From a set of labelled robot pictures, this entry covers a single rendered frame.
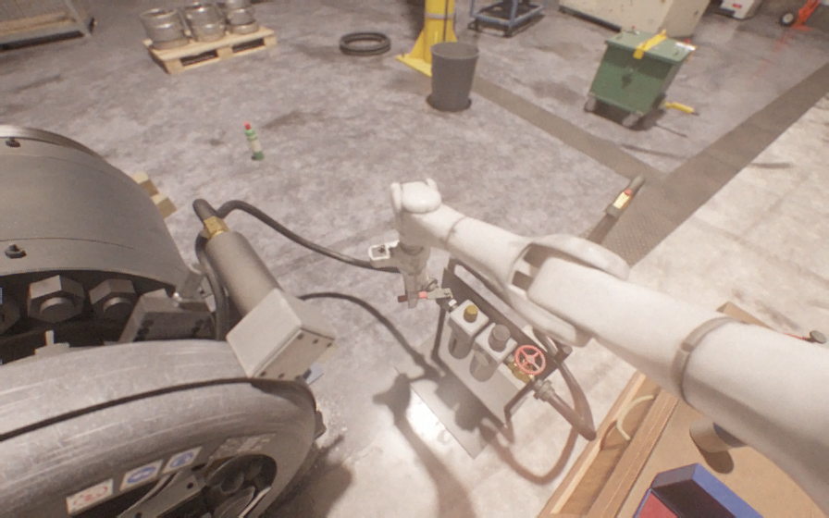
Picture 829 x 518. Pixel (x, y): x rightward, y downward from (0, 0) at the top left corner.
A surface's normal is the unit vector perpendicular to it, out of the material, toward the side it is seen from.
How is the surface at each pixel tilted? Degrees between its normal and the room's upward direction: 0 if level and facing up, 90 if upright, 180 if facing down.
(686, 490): 84
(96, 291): 11
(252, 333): 22
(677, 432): 0
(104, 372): 40
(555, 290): 45
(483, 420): 0
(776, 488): 0
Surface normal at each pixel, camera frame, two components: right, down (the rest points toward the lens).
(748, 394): -0.97, -0.19
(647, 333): -0.78, -0.29
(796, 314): 0.02, -0.63
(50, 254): 0.44, -0.80
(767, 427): -1.00, 0.03
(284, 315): -0.26, -0.39
